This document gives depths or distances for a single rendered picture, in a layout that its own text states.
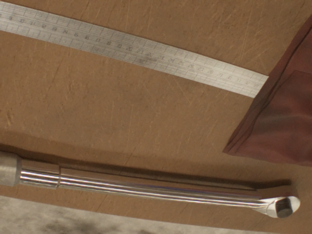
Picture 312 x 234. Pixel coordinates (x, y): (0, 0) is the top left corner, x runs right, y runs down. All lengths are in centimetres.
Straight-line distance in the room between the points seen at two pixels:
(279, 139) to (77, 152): 21
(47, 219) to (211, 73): 106
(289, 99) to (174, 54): 12
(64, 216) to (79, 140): 95
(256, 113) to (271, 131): 3
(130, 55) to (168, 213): 25
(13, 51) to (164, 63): 13
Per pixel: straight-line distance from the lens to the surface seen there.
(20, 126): 63
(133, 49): 57
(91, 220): 161
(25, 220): 161
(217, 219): 79
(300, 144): 68
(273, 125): 65
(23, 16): 54
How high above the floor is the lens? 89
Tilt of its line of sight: 42 degrees down
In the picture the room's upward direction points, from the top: 171 degrees clockwise
